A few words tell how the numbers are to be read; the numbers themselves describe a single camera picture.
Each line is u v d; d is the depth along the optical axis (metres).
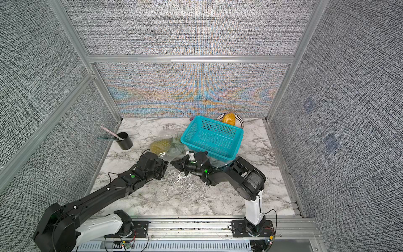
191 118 1.21
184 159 0.77
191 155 0.86
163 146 0.94
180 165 0.78
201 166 0.70
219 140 1.07
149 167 0.64
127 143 1.01
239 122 1.15
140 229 0.74
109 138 0.93
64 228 0.39
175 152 0.99
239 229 0.73
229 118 1.10
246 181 0.50
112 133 0.96
